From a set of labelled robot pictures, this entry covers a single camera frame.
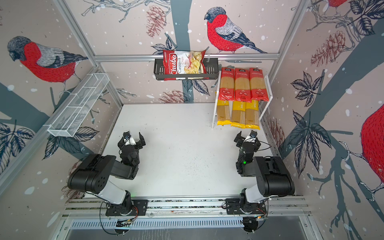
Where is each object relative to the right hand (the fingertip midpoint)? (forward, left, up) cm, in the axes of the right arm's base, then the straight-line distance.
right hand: (247, 135), depth 89 cm
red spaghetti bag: (+11, +14, +25) cm, 31 cm away
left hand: (-4, +70, +5) cm, 70 cm away
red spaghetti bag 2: (+15, +5, +25) cm, 29 cm away
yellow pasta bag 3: (+11, +14, +8) cm, 20 cm away
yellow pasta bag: (+7, -3, +7) cm, 10 cm away
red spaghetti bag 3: (+16, -3, +25) cm, 29 cm away
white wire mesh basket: (0, +94, +23) cm, 97 cm away
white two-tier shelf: (+11, +19, +20) cm, 30 cm away
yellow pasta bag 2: (+10, +5, +8) cm, 14 cm away
